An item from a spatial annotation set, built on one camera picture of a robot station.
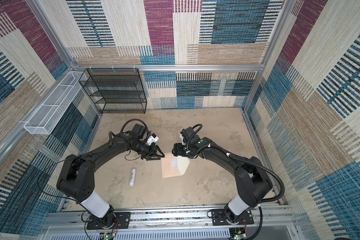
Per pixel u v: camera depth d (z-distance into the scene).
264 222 0.72
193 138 0.67
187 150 0.65
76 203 0.51
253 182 0.44
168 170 0.90
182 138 0.79
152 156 0.76
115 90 1.09
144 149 0.75
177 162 0.94
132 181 0.85
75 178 0.45
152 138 0.83
